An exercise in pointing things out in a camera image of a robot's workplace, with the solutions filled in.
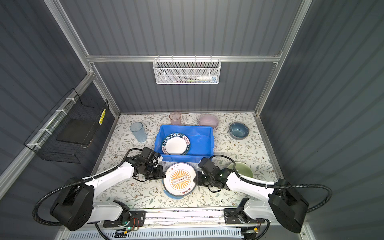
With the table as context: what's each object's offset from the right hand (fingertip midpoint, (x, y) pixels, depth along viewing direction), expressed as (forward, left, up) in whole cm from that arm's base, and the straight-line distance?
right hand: (195, 181), depth 81 cm
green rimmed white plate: (+27, +14, -4) cm, 31 cm away
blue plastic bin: (+31, -5, -6) cm, 32 cm away
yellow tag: (+27, +52, +23) cm, 63 cm away
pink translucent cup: (+43, +14, +6) cm, 46 cm away
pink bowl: (+47, -10, -2) cm, 48 cm away
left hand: (+3, +17, -1) cm, 17 cm away
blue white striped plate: (-7, +12, -1) cm, 14 cm away
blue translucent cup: (+28, +35, +12) cm, 47 cm away
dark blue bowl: (+38, -31, -3) cm, 50 cm away
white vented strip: (-23, -16, -5) cm, 28 cm away
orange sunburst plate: (+1, +9, -2) cm, 10 cm away
